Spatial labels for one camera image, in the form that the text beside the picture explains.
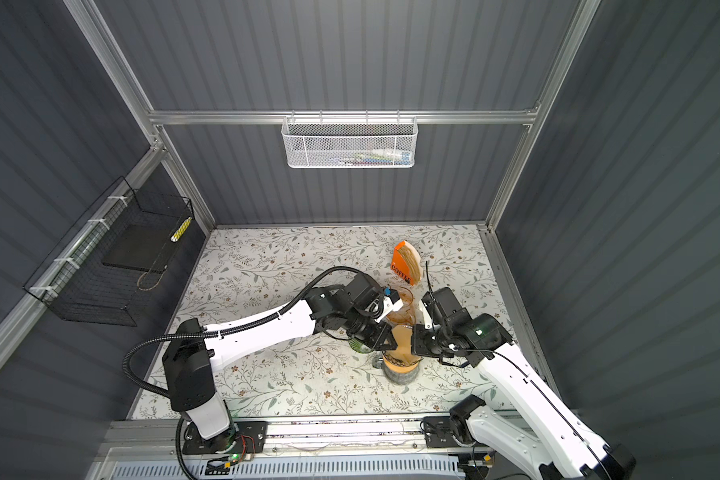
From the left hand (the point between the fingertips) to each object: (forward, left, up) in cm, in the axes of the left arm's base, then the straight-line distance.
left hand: (398, 347), depth 72 cm
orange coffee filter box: (+32, -8, -7) cm, 34 cm away
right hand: (0, -4, -1) cm, 4 cm away
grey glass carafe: (-3, -1, -13) cm, 14 cm away
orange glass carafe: (+14, -5, -9) cm, 17 cm away
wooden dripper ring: (-4, +1, -2) cm, 4 cm away
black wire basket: (+21, +70, +12) cm, 74 cm away
